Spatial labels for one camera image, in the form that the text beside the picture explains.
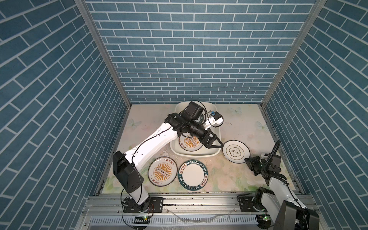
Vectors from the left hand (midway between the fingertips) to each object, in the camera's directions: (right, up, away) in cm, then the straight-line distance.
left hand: (217, 141), depth 65 cm
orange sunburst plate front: (-29, -21, +19) cm, 41 cm away
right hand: (+21, -13, +22) cm, 33 cm away
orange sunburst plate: (-14, -6, +31) cm, 35 cm away
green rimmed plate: (-11, -23, +19) cm, 32 cm away
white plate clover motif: (+17, -12, +28) cm, 35 cm away
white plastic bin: (-23, -10, +30) cm, 39 cm away
